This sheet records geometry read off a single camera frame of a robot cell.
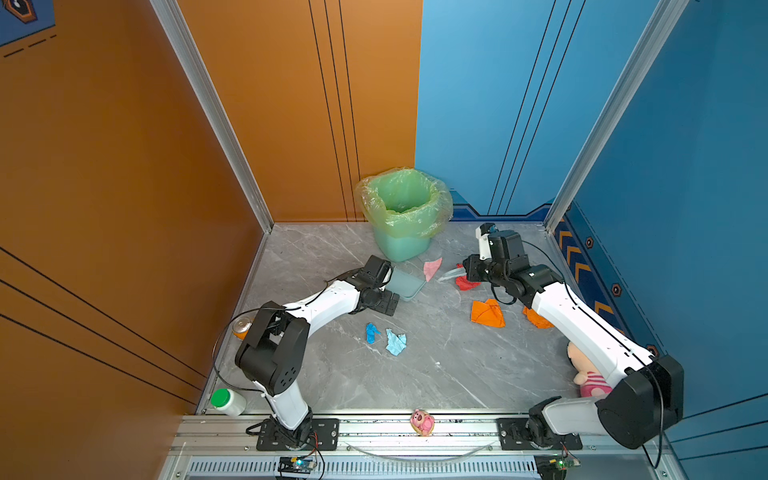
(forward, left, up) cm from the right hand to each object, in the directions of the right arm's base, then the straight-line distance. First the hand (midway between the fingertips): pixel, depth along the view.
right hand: (463, 262), depth 82 cm
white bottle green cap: (-33, +59, -12) cm, 69 cm away
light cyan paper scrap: (-15, +19, -19) cm, 31 cm away
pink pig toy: (-36, +13, -18) cm, 42 cm away
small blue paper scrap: (-11, +27, -20) cm, 35 cm away
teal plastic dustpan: (+8, +16, -23) cm, 29 cm away
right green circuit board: (-44, -18, -23) cm, 53 cm away
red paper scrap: (+6, -4, -19) cm, 20 cm away
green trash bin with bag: (+17, +16, +5) cm, 24 cm away
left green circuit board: (-44, +42, -22) cm, 65 cm away
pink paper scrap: (+13, +7, -20) cm, 25 cm away
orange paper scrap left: (-5, -10, -20) cm, 23 cm away
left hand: (-1, +23, -15) cm, 28 cm away
